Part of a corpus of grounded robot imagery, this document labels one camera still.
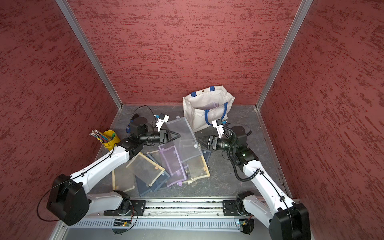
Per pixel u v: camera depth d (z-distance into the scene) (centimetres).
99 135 85
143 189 79
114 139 88
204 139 69
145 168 86
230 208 74
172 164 86
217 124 68
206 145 65
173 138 70
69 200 40
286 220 38
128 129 103
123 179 86
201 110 88
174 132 71
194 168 84
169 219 71
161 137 65
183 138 71
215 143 63
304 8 71
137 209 73
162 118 70
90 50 87
